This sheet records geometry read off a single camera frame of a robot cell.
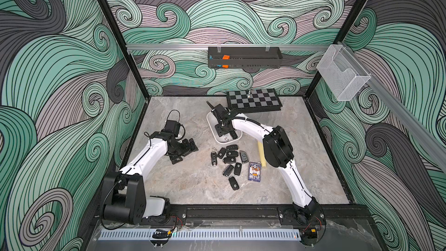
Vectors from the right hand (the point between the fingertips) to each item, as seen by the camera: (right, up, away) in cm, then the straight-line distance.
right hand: (225, 129), depth 100 cm
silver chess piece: (+17, +22, +14) cm, 31 cm away
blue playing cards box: (+14, -20, -15) cm, 28 cm away
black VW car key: (+6, -19, -14) cm, 24 cm away
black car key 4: (+2, -15, -10) cm, 18 cm away
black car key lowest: (+3, -24, -18) cm, 30 cm away
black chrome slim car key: (-7, -15, -11) cm, 19 cm away
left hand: (-18, -10, -15) cm, 25 cm away
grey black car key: (+10, -14, -10) cm, 19 cm away
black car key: (+5, -3, -1) cm, 6 cm away
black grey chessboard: (+20, +18, +14) cm, 31 cm away
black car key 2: (-2, -12, -8) cm, 15 cm away
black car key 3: (+3, -12, -8) cm, 15 cm away
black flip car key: (+1, -19, -14) cm, 24 cm away
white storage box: (0, -6, -2) cm, 6 cm away
